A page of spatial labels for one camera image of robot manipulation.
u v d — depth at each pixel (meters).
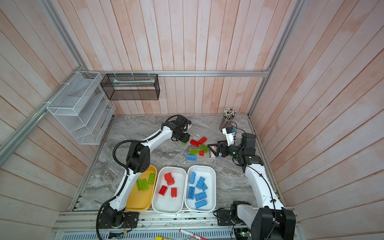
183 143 1.02
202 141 1.04
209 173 0.88
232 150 0.70
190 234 0.69
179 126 0.81
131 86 1.04
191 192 0.80
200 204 0.78
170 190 0.83
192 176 0.86
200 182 0.82
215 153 0.70
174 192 0.80
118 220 0.65
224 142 0.70
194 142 1.02
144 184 0.85
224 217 0.73
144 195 0.82
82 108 0.73
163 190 0.83
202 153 0.98
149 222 0.73
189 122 0.95
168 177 0.86
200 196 0.80
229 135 0.70
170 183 0.86
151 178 0.86
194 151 0.98
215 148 0.70
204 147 0.98
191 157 0.93
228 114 0.97
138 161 0.63
